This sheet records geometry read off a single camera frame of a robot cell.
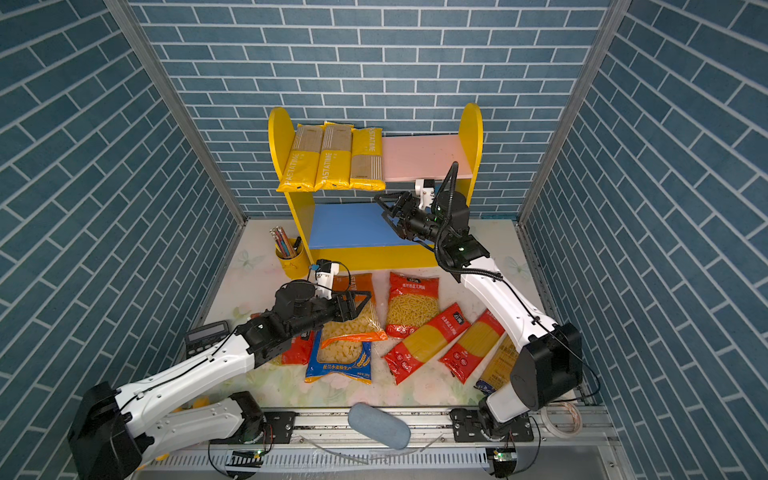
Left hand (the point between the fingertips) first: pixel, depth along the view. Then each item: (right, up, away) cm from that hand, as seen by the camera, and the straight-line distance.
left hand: (365, 297), depth 73 cm
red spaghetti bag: (+16, -16, +13) cm, 26 cm away
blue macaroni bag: (-5, -19, +9) cm, 22 cm away
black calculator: (-49, -14, +13) cm, 53 cm away
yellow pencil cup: (-26, +6, +24) cm, 36 cm away
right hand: (+2, +23, -5) cm, 23 cm away
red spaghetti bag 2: (+28, -18, +11) cm, 35 cm away
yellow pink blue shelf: (-6, +16, +28) cm, 33 cm away
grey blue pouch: (+3, -31, -1) cm, 32 cm away
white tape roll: (+54, -33, +2) cm, 63 cm away
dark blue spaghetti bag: (+37, -21, +9) cm, 43 cm away
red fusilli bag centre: (+13, -5, +20) cm, 24 cm away
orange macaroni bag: (-1, -10, +11) cm, 15 cm away
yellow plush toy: (-25, -13, -25) cm, 37 cm away
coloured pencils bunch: (-29, +12, +23) cm, 39 cm away
